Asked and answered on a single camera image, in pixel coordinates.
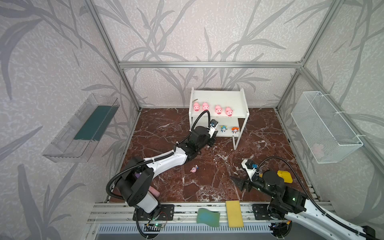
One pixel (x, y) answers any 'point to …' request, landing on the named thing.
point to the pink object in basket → (318, 150)
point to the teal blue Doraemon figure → (223, 128)
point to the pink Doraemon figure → (194, 168)
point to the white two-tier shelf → (235, 99)
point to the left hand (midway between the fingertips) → (216, 125)
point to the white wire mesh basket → (328, 136)
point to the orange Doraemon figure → (235, 130)
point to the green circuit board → (158, 225)
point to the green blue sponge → (209, 218)
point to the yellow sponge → (234, 215)
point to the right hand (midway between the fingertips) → (235, 166)
